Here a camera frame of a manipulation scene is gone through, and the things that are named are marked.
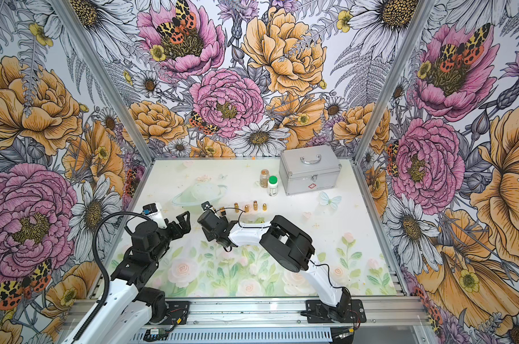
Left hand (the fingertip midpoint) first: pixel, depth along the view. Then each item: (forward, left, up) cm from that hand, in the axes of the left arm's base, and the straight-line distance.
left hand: (179, 222), depth 81 cm
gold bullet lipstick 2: (+13, -24, -12) cm, 30 cm away
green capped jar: (+22, -36, -6) cm, 42 cm away
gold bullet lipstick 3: (+14, -28, -11) cm, 33 cm away
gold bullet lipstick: (+13, -20, -10) cm, 25 cm away
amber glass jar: (+28, -32, -8) cm, 43 cm away
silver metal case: (+27, -53, -1) cm, 59 cm away
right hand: (+5, -10, -14) cm, 17 cm away
